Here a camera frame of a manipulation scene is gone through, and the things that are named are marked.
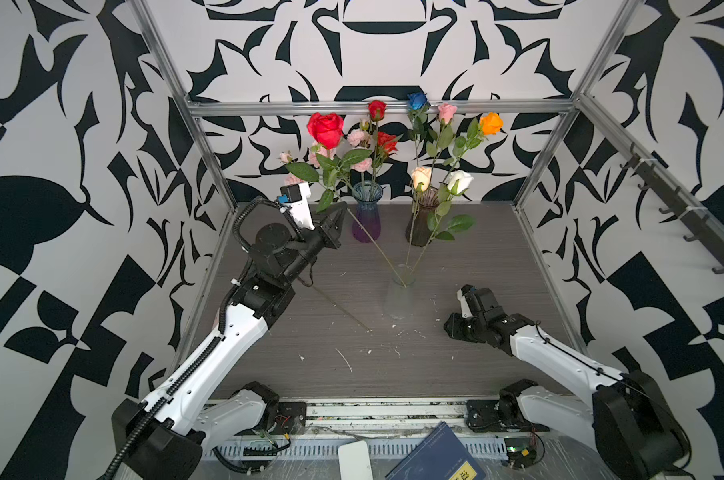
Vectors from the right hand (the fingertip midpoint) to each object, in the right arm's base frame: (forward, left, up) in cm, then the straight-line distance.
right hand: (449, 324), depth 87 cm
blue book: (-30, +7, -3) cm, 31 cm away
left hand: (+10, +27, +41) cm, 50 cm away
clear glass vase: (+5, +15, +9) cm, 18 cm away
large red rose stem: (+46, +17, +29) cm, 57 cm away
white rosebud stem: (+6, +32, -3) cm, 32 cm away
